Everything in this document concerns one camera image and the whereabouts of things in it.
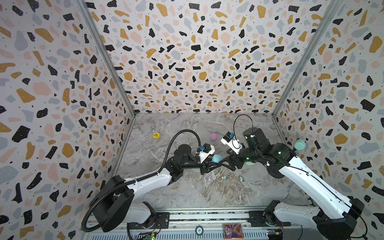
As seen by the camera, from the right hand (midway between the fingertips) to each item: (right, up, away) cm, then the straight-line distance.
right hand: (224, 155), depth 68 cm
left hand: (-1, -3, +3) cm, 4 cm away
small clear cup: (-45, +12, +42) cm, 63 cm away
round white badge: (-11, -37, +4) cm, 39 cm away
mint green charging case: (+9, -2, -8) cm, 12 cm away
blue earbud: (+3, -17, +20) cm, 27 cm away
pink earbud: (-5, -17, +20) cm, 27 cm away
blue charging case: (-3, -2, +1) cm, 4 cm away
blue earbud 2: (+13, -18, +20) cm, 30 cm away
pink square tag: (+5, -36, +3) cm, 37 cm away
